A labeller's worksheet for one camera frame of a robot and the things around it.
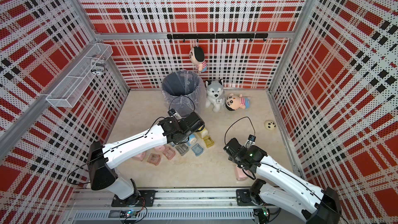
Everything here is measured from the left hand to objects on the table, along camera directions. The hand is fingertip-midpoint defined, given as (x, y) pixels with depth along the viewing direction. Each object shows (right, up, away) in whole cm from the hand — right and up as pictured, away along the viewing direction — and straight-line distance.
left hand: (192, 126), depth 78 cm
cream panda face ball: (+47, -2, +17) cm, 50 cm away
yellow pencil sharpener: (+6, -5, +8) cm, 11 cm away
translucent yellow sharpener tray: (+8, -12, +15) cm, 21 cm away
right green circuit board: (+32, -37, -12) cm, 51 cm away
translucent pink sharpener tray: (-23, -19, +8) cm, 31 cm away
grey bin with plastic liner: (-8, +20, +20) cm, 29 cm away
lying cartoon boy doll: (+26, +12, +24) cm, 37 cm away
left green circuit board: (-28, -39, -9) cm, 49 cm away
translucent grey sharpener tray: (-7, -15, +12) cm, 21 cm away
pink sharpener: (+24, -23, -3) cm, 34 cm away
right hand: (+26, -15, -1) cm, 30 cm away
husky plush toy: (+13, +17, +18) cm, 28 cm away
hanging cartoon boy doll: (+1, +40, +12) cm, 42 cm away
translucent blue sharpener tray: (+2, -15, +12) cm, 20 cm away
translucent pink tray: (-15, -17, +10) cm, 25 cm away
